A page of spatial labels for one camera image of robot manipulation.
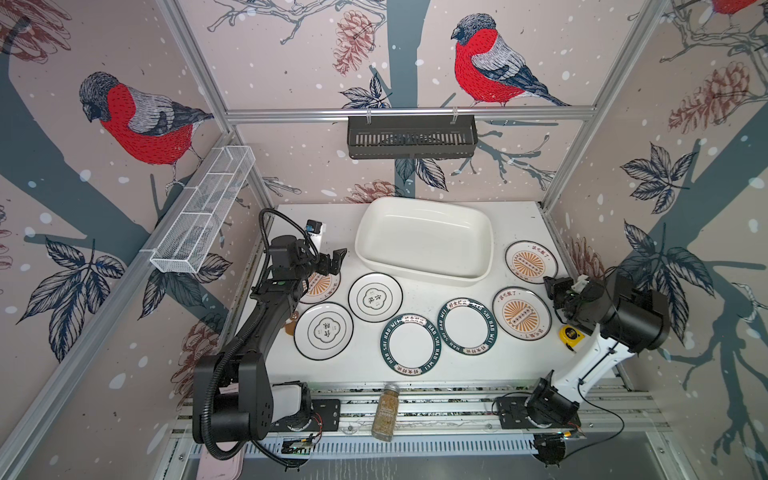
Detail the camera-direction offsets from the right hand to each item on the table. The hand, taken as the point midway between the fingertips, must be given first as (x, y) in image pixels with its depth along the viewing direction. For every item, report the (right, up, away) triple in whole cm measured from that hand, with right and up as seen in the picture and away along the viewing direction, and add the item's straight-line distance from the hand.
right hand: (547, 278), depth 97 cm
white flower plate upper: (-57, -6, -2) cm, 58 cm away
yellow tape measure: (0, -15, -13) cm, 20 cm away
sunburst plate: (-76, -3, +1) cm, 76 cm away
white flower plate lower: (-72, -15, -9) cm, 75 cm away
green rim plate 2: (-29, -13, -9) cm, 33 cm away
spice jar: (-53, -29, -27) cm, 67 cm away
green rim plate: (-46, -18, -11) cm, 51 cm away
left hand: (-70, +12, -13) cm, 72 cm away
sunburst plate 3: (-11, -10, -6) cm, 16 cm away
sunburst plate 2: (-2, +5, +7) cm, 8 cm away
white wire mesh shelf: (-102, +21, -19) cm, 106 cm away
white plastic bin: (-32, +12, +13) cm, 37 cm away
